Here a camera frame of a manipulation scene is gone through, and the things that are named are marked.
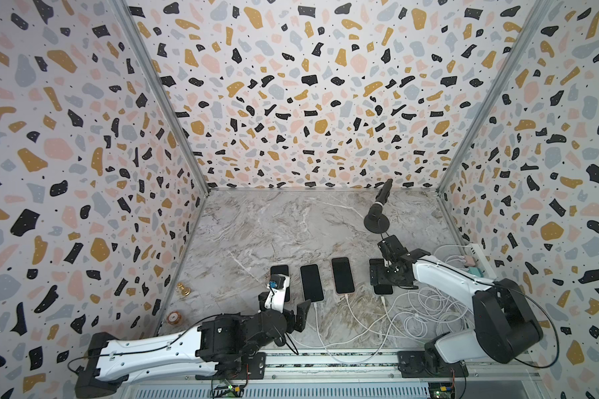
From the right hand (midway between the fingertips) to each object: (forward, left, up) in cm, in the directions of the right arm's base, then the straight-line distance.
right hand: (383, 278), depth 90 cm
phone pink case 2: (+1, +14, -1) cm, 15 cm away
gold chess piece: (-7, +71, +1) cm, 71 cm away
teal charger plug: (+5, -36, -3) cm, 37 cm away
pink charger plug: (+9, -36, -3) cm, 37 cm away
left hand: (-15, +28, +14) cm, 34 cm away
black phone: (-4, +1, 0) cm, 4 cm away
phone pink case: (+4, +38, -2) cm, 38 cm away
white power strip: (+9, -39, -1) cm, 40 cm away
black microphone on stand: (+28, -2, -2) cm, 28 cm away
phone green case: (-2, +26, -1) cm, 26 cm away
